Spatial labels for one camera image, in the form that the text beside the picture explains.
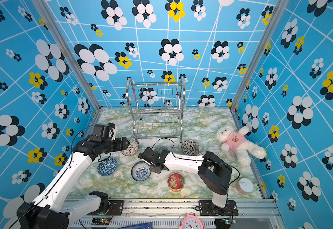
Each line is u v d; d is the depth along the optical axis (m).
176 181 0.79
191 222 0.68
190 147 0.96
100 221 0.72
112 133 0.64
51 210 0.39
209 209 0.72
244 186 0.75
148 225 0.64
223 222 0.70
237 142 0.88
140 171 0.86
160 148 0.91
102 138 0.60
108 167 0.87
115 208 0.73
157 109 1.20
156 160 0.63
